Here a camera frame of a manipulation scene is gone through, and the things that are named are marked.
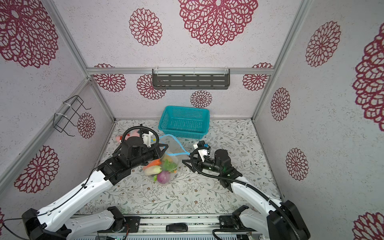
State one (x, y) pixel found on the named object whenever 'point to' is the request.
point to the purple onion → (163, 177)
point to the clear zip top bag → (173, 153)
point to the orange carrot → (157, 162)
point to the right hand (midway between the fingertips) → (186, 156)
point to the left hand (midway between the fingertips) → (168, 148)
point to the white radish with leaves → (167, 165)
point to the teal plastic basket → (185, 122)
